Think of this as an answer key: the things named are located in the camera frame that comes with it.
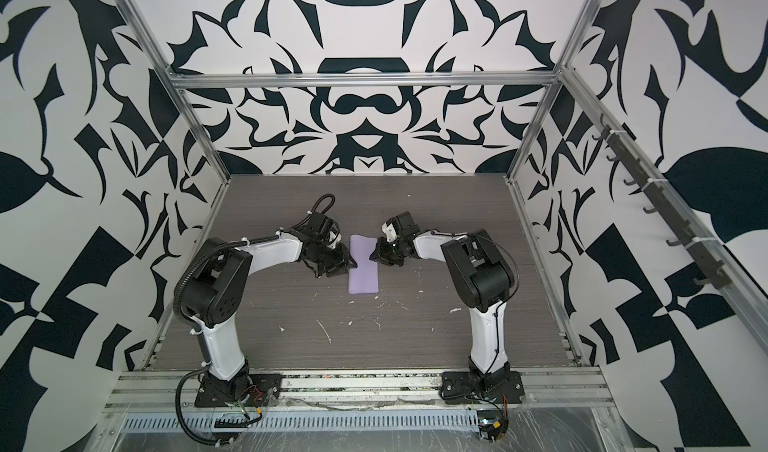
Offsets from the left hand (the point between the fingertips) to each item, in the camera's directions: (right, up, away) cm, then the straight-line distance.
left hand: (357, 263), depth 93 cm
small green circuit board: (+34, -35, -22) cm, 53 cm away
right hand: (+4, +2, +3) cm, 6 cm away
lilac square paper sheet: (+2, -5, -1) cm, 5 cm away
